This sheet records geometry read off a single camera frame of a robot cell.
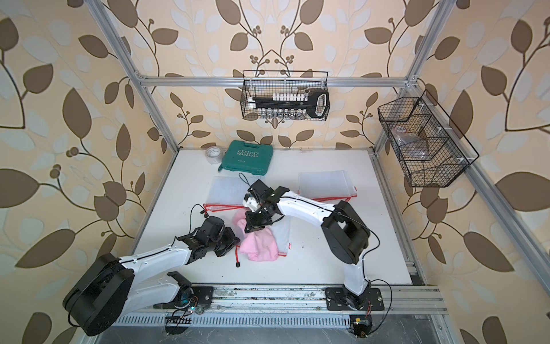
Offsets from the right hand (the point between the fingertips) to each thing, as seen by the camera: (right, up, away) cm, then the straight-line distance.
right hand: (246, 230), depth 82 cm
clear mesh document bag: (+14, -1, +9) cm, 16 cm away
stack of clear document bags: (-12, +13, +21) cm, 28 cm away
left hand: (-3, -4, +4) cm, 7 cm away
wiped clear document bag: (+37, +16, +23) cm, 46 cm away
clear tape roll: (-24, +33, +36) cm, 54 cm away
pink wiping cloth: (+5, -5, -4) cm, 8 cm away
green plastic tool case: (-9, +31, +29) cm, 43 cm away
